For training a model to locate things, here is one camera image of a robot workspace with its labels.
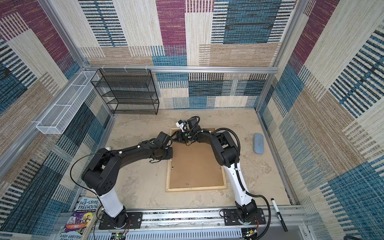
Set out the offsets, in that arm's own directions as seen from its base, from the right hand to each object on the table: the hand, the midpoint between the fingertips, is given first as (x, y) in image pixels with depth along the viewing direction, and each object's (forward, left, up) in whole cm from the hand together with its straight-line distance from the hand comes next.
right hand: (171, 141), depth 99 cm
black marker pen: (-42, -55, -3) cm, 69 cm away
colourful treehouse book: (-44, +42, -1) cm, 61 cm away
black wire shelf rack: (+36, +33, +13) cm, 50 cm away
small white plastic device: (-4, +40, 0) cm, 40 cm away
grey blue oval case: (-3, -56, -1) cm, 56 cm away
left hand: (-8, 0, -2) cm, 8 cm away
